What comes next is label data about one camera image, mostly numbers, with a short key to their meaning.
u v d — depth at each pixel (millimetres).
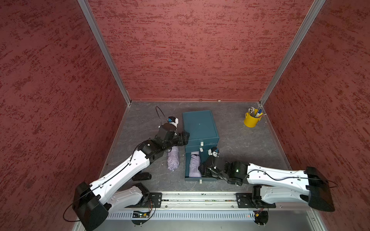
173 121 669
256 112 1014
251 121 1008
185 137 741
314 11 724
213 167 550
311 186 421
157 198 741
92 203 374
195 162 836
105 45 860
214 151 706
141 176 856
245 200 739
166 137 569
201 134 757
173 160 844
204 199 757
